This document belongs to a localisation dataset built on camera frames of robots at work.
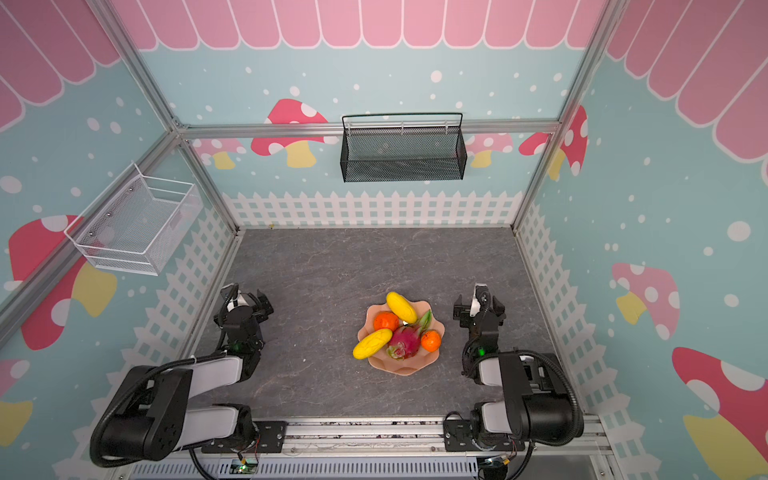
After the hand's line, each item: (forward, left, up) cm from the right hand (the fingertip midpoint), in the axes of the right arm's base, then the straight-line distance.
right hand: (477, 295), depth 90 cm
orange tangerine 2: (-13, +15, -2) cm, 20 cm away
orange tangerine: (-8, +28, -1) cm, 29 cm away
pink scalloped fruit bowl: (-17, +17, -6) cm, 25 cm away
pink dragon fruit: (-15, +22, -1) cm, 27 cm away
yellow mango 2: (-15, +31, 0) cm, 34 cm away
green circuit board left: (-42, +64, -11) cm, 77 cm away
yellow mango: (-3, +23, -2) cm, 23 cm away
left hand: (-2, +69, +1) cm, 69 cm away
